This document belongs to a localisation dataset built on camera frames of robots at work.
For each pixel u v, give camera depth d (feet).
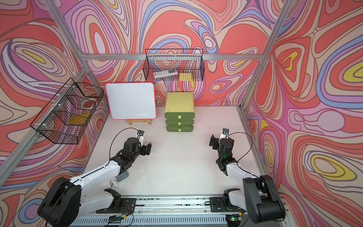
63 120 2.42
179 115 2.90
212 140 2.64
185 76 2.99
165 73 2.90
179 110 2.90
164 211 2.39
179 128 3.29
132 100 3.38
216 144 2.63
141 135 2.45
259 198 1.38
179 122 3.13
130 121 3.52
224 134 2.47
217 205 2.41
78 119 2.35
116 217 2.31
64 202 1.34
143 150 2.53
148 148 2.63
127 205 2.36
